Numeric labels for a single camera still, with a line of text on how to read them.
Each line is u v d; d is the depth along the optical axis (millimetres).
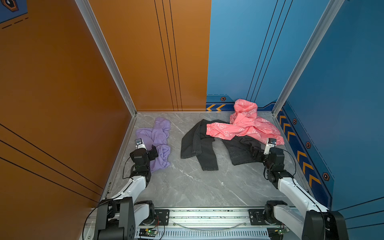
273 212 631
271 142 739
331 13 711
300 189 517
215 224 726
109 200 428
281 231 696
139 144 751
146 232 709
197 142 961
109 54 870
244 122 942
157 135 1025
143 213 619
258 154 777
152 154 807
